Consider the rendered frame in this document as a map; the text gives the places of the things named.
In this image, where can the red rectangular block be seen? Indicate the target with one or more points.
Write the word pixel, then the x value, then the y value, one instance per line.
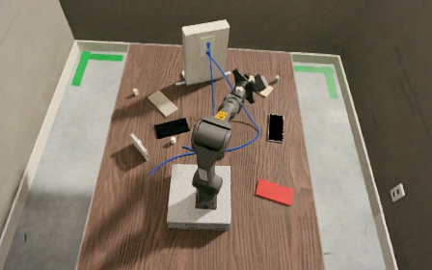
pixel 274 192

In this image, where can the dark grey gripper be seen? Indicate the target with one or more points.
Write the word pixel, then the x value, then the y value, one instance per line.
pixel 243 80

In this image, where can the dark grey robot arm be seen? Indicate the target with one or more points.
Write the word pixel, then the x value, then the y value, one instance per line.
pixel 207 133

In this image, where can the black smartphone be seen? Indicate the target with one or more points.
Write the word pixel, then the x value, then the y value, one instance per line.
pixel 276 128

